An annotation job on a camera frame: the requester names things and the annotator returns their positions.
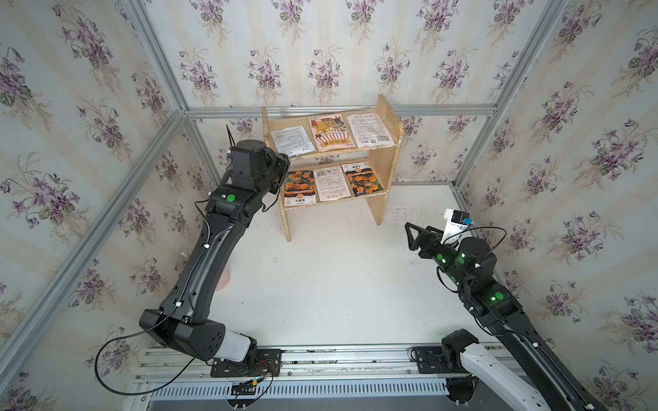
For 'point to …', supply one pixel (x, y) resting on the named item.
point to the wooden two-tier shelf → (335, 155)
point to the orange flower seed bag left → (300, 188)
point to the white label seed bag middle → (331, 183)
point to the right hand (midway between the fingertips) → (419, 226)
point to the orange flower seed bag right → (363, 181)
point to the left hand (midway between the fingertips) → (292, 155)
